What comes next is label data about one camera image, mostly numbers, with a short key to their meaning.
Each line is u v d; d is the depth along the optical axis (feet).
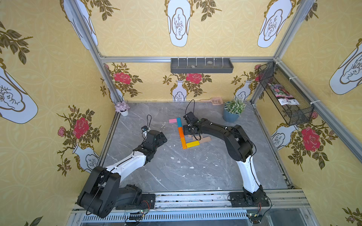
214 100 4.08
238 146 1.83
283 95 2.52
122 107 3.40
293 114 2.70
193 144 3.12
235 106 3.19
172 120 3.51
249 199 2.16
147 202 2.40
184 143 3.12
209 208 2.37
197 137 2.76
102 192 1.34
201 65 3.03
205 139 3.18
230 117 3.38
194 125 2.55
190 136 3.20
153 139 2.24
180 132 3.38
